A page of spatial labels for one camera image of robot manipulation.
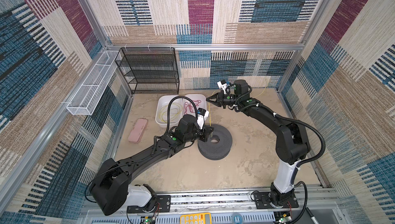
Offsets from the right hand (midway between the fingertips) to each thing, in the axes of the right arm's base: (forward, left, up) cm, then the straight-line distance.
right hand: (207, 99), depth 83 cm
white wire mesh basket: (+5, +70, -4) cm, 71 cm away
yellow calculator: (-50, +8, -22) cm, 55 cm away
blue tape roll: (-50, -11, -24) cm, 57 cm away
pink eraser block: (-4, +43, -22) cm, 49 cm away
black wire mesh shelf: (+36, +38, -7) cm, 53 cm away
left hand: (-15, -3, -5) cm, 16 cm away
